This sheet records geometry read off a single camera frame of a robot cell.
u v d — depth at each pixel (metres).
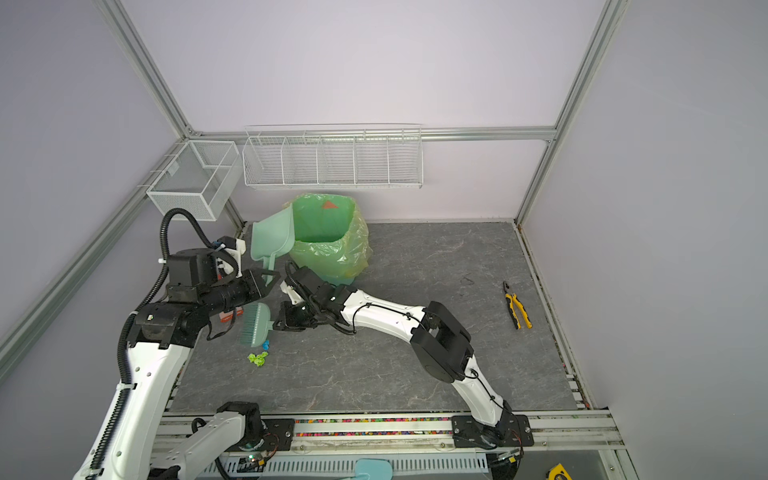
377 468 0.69
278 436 0.73
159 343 0.42
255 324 0.81
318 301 0.64
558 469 0.68
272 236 0.76
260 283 0.59
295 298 0.73
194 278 0.49
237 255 0.61
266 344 0.78
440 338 0.54
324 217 1.01
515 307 0.96
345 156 0.98
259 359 0.85
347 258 0.83
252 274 0.59
